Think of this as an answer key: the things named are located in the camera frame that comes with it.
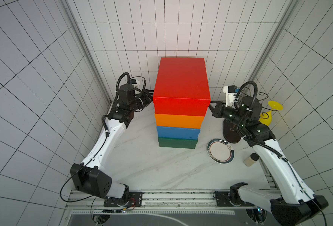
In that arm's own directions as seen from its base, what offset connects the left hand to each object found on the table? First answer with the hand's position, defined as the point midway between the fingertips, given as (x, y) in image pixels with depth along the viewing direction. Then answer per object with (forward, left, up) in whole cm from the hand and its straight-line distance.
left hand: (156, 95), depth 72 cm
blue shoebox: (-12, -12, -17) cm, 24 cm away
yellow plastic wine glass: (-11, -55, -5) cm, 57 cm away
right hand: (-7, -25, +3) cm, 26 cm away
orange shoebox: (-10, -12, -9) cm, 18 cm away
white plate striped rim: (-15, -41, -37) cm, 57 cm away
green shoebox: (-13, -12, -29) cm, 34 cm away
